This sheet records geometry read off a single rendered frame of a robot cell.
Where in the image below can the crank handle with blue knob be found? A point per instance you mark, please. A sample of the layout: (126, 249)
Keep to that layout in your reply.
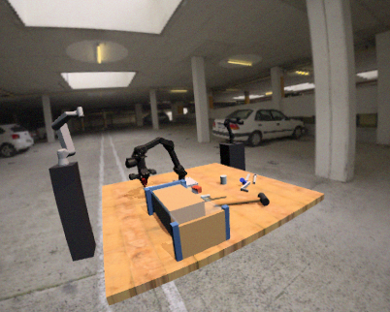
(245, 183)

